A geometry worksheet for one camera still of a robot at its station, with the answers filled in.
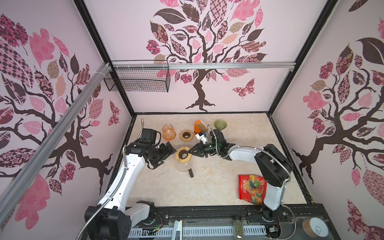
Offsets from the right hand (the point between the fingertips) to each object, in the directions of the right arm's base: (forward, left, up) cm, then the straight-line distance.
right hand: (188, 151), depth 82 cm
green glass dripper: (+26, -22, -7) cm, 35 cm away
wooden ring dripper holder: (0, +4, -4) cm, 6 cm away
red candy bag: (-18, -34, -11) cm, 40 cm away
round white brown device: (-35, -58, -9) cm, 68 cm away
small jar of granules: (-36, -23, -10) cm, 44 cm away
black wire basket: (+45, +33, +21) cm, 59 cm away
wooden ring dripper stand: (+20, +3, -13) cm, 24 cm away
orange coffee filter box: (+22, -7, -5) cm, 24 cm away
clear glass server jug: (-5, +3, -10) cm, 12 cm away
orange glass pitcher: (+22, +16, -13) cm, 30 cm away
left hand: (-5, +9, +3) cm, 11 cm away
